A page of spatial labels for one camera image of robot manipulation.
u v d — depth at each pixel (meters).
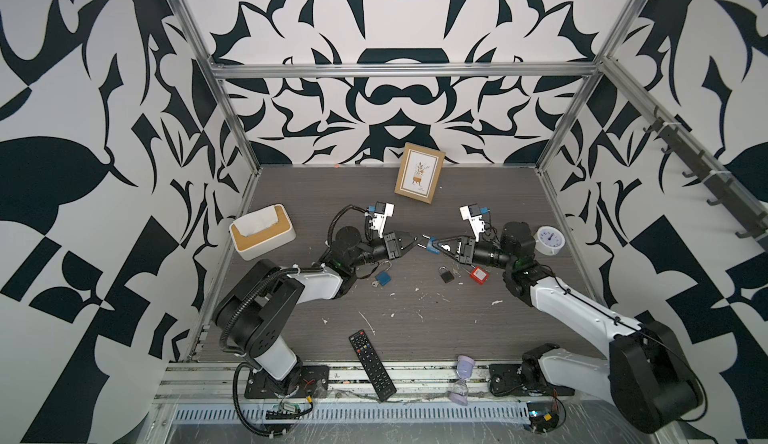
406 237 0.75
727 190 0.54
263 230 0.96
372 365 0.76
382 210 0.74
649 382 0.41
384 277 0.93
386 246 0.70
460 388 0.73
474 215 0.72
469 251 0.68
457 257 0.71
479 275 0.91
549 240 0.97
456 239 0.72
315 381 0.74
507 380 0.74
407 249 0.75
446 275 0.91
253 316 0.46
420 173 1.07
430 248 0.75
